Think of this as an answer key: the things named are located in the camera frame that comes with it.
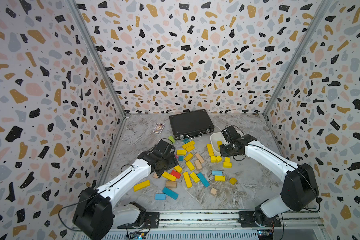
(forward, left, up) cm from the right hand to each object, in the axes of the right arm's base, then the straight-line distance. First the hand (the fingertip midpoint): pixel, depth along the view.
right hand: (224, 151), depth 87 cm
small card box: (+23, +44, -8) cm, 50 cm away
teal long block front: (-21, +31, -11) cm, 39 cm away
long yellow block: (-17, +47, -10) cm, 51 cm away
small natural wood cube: (-20, +7, -9) cm, 23 cm away
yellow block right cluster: (-3, -3, -10) cm, 11 cm away
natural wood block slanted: (+1, +14, -9) cm, 17 cm away
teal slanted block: (-13, +12, -11) cm, 21 cm away
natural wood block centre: (-4, +15, -9) cm, 18 cm away
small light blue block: (-23, +36, -10) cm, 44 cm away
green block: (+16, +34, -9) cm, 38 cm away
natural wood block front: (-17, +30, -9) cm, 35 cm away
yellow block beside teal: (-12, +17, -10) cm, 23 cm away
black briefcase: (+27, +20, -7) cm, 35 cm away
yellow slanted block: (-12, +32, -9) cm, 35 cm away
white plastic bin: (+14, +4, -5) cm, 15 cm away
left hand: (-9, +28, 0) cm, 29 cm away
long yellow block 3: (+6, +7, -8) cm, 12 cm away
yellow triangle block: (-13, -6, -12) cm, 18 cm away
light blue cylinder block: (-8, +3, -10) cm, 14 cm away
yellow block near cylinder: (-12, +2, -10) cm, 16 cm away
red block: (-11, +28, -9) cm, 31 cm away
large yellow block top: (+10, +21, -10) cm, 25 cm away
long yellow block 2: (-13, +21, -10) cm, 27 cm away
